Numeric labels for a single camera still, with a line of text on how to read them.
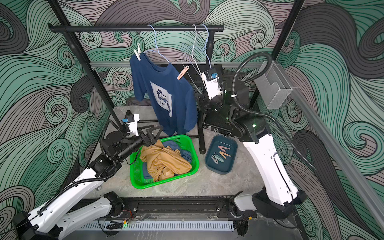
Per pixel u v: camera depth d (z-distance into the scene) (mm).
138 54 696
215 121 1006
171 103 774
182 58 933
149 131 567
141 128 647
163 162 793
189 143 899
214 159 899
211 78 439
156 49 899
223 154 922
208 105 500
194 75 704
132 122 577
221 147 949
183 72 592
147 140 576
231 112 384
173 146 870
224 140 994
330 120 563
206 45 592
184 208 746
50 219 392
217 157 900
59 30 534
